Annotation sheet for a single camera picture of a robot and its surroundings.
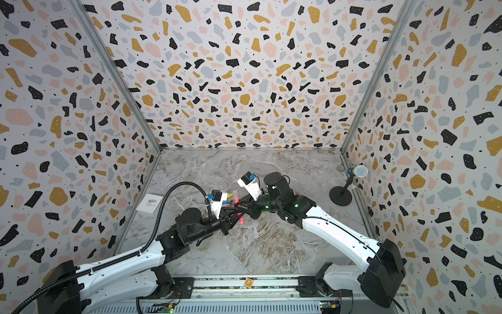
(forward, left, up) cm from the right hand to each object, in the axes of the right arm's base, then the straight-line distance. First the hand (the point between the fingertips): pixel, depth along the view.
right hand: (237, 205), depth 69 cm
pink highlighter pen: (+1, 0, +2) cm, 2 cm away
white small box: (+9, +45, -19) cm, 49 cm away
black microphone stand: (+21, -48, -25) cm, 58 cm away
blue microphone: (+16, -48, +1) cm, 50 cm away
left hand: (-1, -3, -2) cm, 4 cm away
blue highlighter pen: (-2, +3, +5) cm, 6 cm away
